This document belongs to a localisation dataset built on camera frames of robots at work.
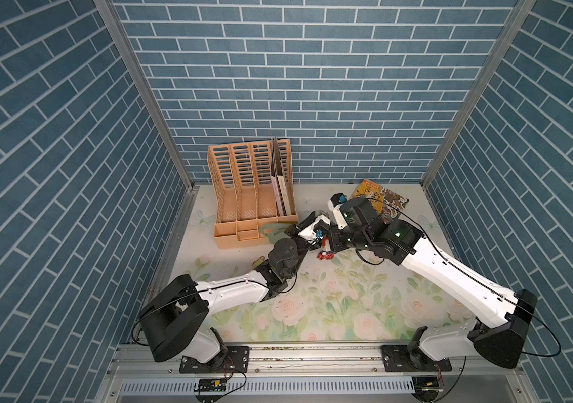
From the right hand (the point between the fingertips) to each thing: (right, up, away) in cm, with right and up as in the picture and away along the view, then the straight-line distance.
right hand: (328, 234), depth 73 cm
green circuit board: (-34, -44, -1) cm, 55 cm away
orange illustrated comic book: (+31, +9, +39) cm, 51 cm away
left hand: (-2, +6, +1) cm, 7 cm away
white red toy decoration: (-1, -6, +1) cm, 6 cm away
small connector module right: (+28, -44, -3) cm, 52 cm away
